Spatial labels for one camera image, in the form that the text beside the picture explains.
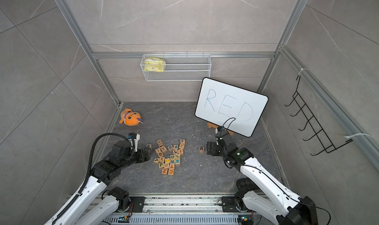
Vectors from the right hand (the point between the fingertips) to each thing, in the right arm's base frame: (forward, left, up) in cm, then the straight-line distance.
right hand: (214, 145), depth 80 cm
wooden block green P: (-7, +31, -11) cm, 33 cm away
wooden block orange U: (-11, +25, -11) cm, 29 cm away
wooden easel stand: (+21, -1, -10) cm, 23 cm away
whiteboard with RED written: (+24, -13, +4) cm, 28 cm away
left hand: (-2, +35, +2) cm, 35 cm away
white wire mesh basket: (+52, +21, +17) cm, 58 cm away
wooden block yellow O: (-4, +27, -11) cm, 30 cm away
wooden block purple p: (+6, +40, -11) cm, 42 cm away
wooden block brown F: (+9, +19, -12) cm, 24 cm away
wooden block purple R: (+3, +7, -11) cm, 13 cm away
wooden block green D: (-1, +24, -11) cm, 27 cm away
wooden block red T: (-7, +24, -11) cm, 28 cm away
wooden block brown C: (+9, +34, -11) cm, 37 cm away
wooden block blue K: (-4, +21, -11) cm, 24 cm away
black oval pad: (-17, -16, -11) cm, 26 cm away
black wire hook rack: (+6, -44, +17) cm, 47 cm away
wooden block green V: (-4, +34, -10) cm, 35 cm away
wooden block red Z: (-10, +28, -10) cm, 32 cm away
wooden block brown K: (-3, +31, -11) cm, 33 cm away
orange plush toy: (+25, +55, -5) cm, 60 cm away
